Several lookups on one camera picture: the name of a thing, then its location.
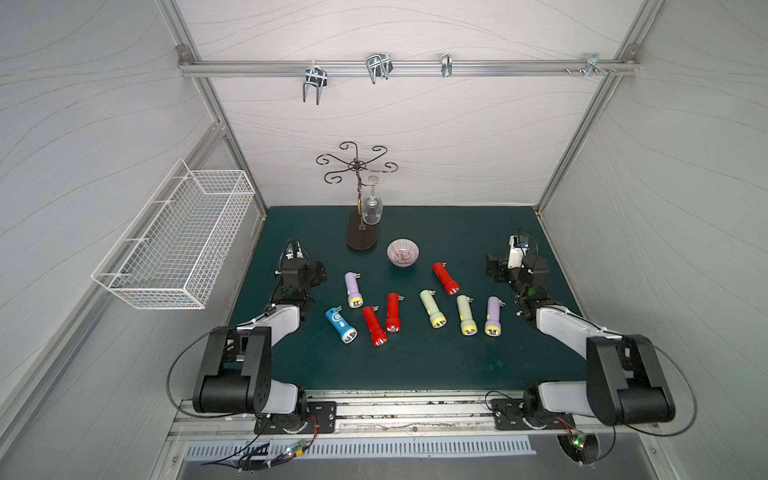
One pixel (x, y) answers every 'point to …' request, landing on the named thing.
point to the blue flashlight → (347, 334)
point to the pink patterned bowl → (402, 252)
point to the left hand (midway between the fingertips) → (303, 263)
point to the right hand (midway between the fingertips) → (507, 253)
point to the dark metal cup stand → (358, 236)
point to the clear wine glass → (372, 208)
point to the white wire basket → (168, 253)
